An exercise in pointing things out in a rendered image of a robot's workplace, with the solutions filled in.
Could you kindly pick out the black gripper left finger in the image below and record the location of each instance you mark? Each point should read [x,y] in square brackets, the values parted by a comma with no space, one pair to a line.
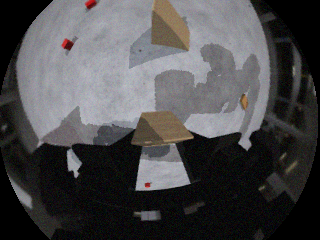
[122,156]

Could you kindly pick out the tan triangular block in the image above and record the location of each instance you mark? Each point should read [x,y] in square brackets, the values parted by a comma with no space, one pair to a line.
[167,27]
[159,128]

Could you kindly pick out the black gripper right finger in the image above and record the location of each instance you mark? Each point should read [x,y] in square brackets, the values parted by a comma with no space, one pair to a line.
[197,153]

